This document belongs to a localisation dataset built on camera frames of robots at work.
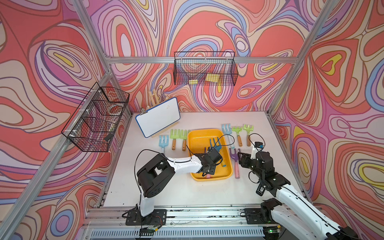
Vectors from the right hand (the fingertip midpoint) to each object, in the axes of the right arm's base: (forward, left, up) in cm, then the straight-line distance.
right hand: (242, 157), depth 83 cm
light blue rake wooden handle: (+18, +48, -9) cm, 52 cm away
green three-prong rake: (+28, -6, -10) cm, 30 cm away
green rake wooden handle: (+24, +41, -9) cm, 48 cm away
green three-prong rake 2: (+29, -14, -9) cm, 33 cm away
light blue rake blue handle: (+28, +1, -10) cm, 30 cm away
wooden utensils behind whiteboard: (+33, +51, +17) cm, 63 cm away
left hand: (-2, +16, -10) cm, 19 cm away
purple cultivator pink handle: (+5, +1, -9) cm, 10 cm away
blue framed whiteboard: (+21, +47, +13) cm, 53 cm away
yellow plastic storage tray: (+19, +22, -8) cm, 30 cm away
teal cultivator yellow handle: (+16, +11, -12) cm, 23 cm away
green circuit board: (-32, +51, -11) cm, 61 cm away
